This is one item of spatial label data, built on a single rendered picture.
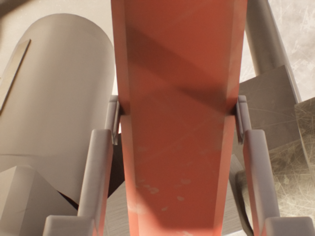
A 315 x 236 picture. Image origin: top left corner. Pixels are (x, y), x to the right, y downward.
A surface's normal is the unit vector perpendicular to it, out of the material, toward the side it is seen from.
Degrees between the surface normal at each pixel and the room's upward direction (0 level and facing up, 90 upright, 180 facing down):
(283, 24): 0
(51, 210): 90
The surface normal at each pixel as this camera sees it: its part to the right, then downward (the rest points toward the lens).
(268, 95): -0.49, -0.67
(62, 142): 0.54, -0.63
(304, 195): -0.37, -0.01
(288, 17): -0.03, 0.65
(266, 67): -0.70, -0.55
